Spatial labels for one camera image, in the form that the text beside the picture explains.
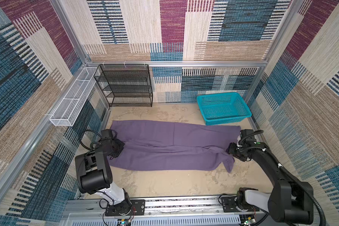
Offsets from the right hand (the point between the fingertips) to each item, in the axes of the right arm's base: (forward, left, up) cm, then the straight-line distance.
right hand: (232, 154), depth 86 cm
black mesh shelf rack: (+52, +71, +14) cm, 89 cm away
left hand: (+8, +69, -4) cm, 70 cm away
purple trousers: (+8, +35, -3) cm, 36 cm away
